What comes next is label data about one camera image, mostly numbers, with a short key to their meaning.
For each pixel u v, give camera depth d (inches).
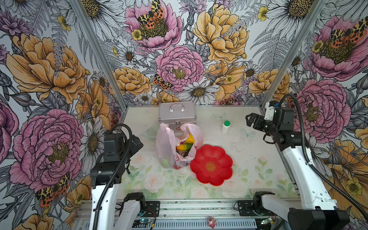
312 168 16.6
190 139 34.3
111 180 16.2
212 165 35.3
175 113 38.5
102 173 16.8
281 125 20.7
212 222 26.1
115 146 18.5
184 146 36.6
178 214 28.8
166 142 26.4
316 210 14.7
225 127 39.1
